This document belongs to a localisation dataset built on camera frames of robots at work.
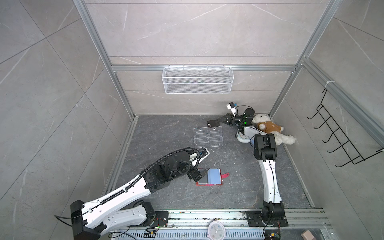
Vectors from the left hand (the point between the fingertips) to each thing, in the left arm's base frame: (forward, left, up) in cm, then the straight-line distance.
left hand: (201, 156), depth 68 cm
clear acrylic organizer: (+26, -7, -21) cm, 34 cm away
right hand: (+33, -14, -12) cm, 37 cm away
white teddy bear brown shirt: (+30, -46, -15) cm, 57 cm away
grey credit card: (-3, -3, -25) cm, 25 cm away
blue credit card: (0, -9, -26) cm, 27 cm away
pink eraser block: (-31, -48, -23) cm, 61 cm away
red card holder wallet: (0, -14, -26) cm, 29 cm away
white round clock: (-27, -6, -23) cm, 36 cm away
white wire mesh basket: (+56, -1, +4) cm, 56 cm away
